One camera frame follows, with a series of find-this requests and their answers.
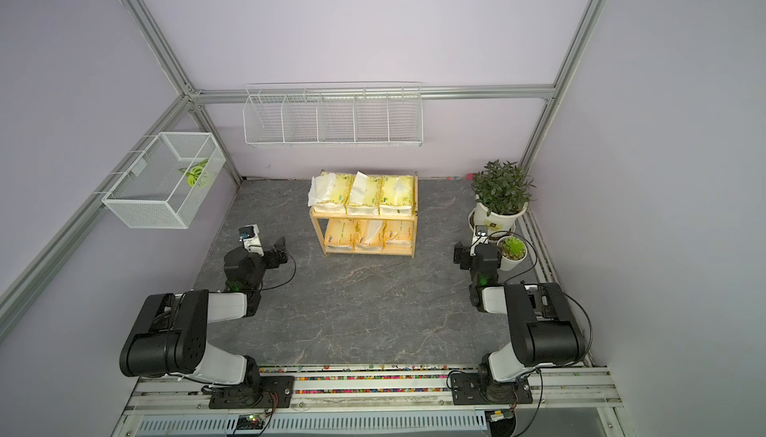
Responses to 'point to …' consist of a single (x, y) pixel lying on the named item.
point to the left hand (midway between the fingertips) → (270, 240)
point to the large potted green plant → (503, 193)
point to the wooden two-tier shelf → (401, 250)
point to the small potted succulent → (513, 251)
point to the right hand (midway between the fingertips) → (475, 241)
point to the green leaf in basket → (192, 173)
